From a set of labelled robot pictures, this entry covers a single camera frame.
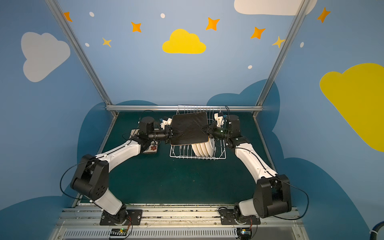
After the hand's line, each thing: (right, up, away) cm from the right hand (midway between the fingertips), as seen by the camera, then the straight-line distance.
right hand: (200, 127), depth 78 cm
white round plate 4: (+7, -11, +10) cm, 16 cm away
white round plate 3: (+3, -13, +8) cm, 16 cm away
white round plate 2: (+1, -14, +8) cm, 16 cm away
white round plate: (-2, -14, +8) cm, 16 cm away
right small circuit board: (+22, -53, -5) cm, 58 cm away
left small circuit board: (-41, -53, -5) cm, 67 cm away
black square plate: (-5, +1, +3) cm, 6 cm away
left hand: (-9, -3, +1) cm, 10 cm away
